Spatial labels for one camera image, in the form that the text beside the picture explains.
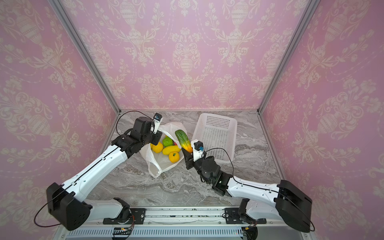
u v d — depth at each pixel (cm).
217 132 107
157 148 94
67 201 38
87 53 87
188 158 65
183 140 70
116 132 109
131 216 74
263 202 47
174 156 90
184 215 76
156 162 69
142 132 59
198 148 60
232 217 73
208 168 54
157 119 68
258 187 48
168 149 95
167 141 96
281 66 92
